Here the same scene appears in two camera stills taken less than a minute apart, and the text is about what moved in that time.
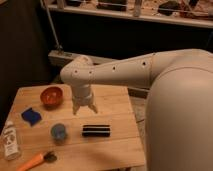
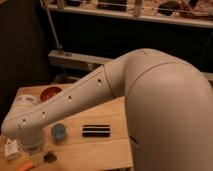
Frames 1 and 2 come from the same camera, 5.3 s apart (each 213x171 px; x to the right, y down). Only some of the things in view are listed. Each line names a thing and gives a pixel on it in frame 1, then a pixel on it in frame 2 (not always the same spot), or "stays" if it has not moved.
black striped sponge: (96, 130) stays
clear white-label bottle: (10, 142) stays
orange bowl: (52, 97) stays
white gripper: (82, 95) to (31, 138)
